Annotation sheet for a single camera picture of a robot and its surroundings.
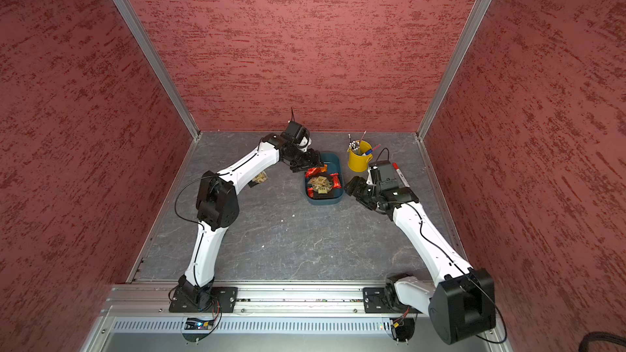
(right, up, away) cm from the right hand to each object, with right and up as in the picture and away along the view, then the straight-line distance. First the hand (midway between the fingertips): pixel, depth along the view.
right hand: (348, 194), depth 82 cm
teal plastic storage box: (-3, +9, +25) cm, 27 cm away
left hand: (-12, +8, +11) cm, 18 cm away
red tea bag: (-3, +3, +16) cm, 17 cm away
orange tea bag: (-13, +7, +18) cm, 23 cm away
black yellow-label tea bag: (-10, +3, +13) cm, 17 cm away
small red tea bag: (-14, -1, +12) cm, 18 cm away
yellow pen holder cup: (+7, +13, +19) cm, 24 cm away
